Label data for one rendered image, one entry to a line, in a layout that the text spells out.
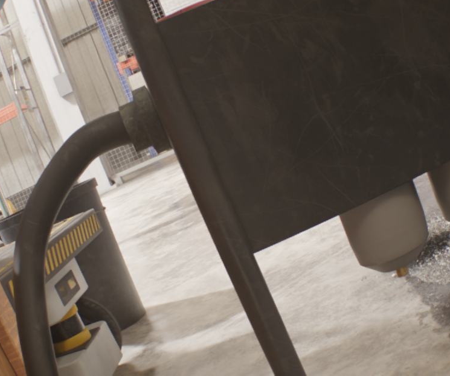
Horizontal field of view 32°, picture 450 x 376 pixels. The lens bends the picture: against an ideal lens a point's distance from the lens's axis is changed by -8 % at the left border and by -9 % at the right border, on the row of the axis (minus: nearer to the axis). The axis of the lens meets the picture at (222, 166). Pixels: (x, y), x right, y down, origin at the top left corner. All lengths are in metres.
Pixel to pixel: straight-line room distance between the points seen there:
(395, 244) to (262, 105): 0.17
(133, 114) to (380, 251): 0.24
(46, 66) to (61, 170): 8.28
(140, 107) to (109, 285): 1.36
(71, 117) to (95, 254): 6.94
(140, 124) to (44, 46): 8.31
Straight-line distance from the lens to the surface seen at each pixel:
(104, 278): 2.00
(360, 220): 0.70
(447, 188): 0.73
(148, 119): 0.68
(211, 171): 0.64
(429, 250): 1.54
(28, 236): 0.69
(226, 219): 0.64
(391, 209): 0.70
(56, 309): 1.32
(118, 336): 1.67
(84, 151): 0.70
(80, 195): 2.00
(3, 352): 0.87
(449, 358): 1.04
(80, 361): 1.33
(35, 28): 9.03
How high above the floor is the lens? 0.42
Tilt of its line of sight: 4 degrees down
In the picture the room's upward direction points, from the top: 23 degrees counter-clockwise
